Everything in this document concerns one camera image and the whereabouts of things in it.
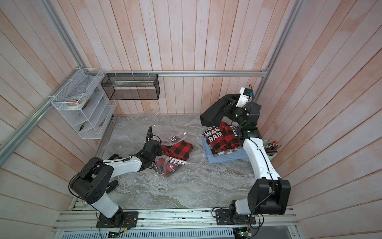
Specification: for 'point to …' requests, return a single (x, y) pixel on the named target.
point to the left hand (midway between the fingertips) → (158, 147)
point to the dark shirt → (213, 116)
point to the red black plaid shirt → (223, 136)
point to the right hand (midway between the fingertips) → (223, 96)
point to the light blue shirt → (238, 154)
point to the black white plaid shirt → (223, 153)
